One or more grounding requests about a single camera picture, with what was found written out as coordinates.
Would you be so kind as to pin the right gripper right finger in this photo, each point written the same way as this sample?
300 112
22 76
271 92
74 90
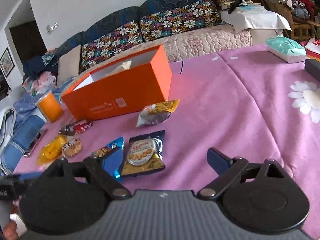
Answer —
229 171

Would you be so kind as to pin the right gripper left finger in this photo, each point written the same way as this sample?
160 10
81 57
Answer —
113 189

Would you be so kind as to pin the blue cookie packet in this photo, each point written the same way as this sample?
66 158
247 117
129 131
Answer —
112 157

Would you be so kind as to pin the round cookie packet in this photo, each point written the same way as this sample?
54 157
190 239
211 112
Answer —
71 148

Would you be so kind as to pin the dark red snack packet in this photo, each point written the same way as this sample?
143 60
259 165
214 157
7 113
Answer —
75 128

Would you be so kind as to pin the danish butter cookies packet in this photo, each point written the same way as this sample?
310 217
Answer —
145 155

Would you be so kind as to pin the black smartphone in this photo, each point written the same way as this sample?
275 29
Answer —
34 142

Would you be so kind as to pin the pink floral tablecloth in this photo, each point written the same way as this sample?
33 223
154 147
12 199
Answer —
244 102

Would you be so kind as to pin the yellow clear snack packet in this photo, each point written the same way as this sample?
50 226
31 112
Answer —
156 113

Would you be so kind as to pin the orange paper cup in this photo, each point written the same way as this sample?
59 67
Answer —
49 107

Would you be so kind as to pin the orange cardboard box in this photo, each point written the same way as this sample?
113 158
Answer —
121 87

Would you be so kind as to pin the beige pillow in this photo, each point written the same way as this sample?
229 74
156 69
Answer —
68 65

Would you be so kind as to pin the left floral cushion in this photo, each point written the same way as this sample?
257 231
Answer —
109 45

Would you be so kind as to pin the floral cushion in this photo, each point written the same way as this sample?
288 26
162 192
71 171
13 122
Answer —
109 45
198 15

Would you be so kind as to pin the small framed picture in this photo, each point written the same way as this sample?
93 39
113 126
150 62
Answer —
6 62

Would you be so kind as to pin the teal tissue pack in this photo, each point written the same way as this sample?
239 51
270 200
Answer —
286 49

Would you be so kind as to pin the black box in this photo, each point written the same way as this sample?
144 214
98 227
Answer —
312 66

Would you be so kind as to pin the white cloth covered table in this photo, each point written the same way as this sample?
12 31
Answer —
255 20

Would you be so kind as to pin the right floral cushion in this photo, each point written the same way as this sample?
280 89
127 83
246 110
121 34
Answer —
198 15

